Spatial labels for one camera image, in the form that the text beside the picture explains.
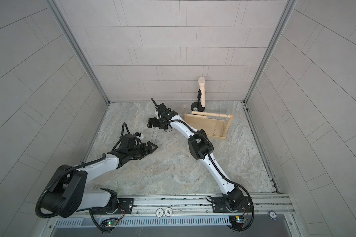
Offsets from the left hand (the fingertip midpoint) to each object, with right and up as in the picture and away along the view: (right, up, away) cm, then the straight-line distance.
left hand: (156, 148), depth 87 cm
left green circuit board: (-15, -28, -23) cm, 39 cm away
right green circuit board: (+41, -29, -19) cm, 54 cm away
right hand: (-5, +12, +13) cm, 19 cm away
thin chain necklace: (-4, +6, +9) cm, 12 cm away
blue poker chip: (+58, -27, -19) cm, 67 cm away
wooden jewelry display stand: (+39, +12, +15) cm, 43 cm away
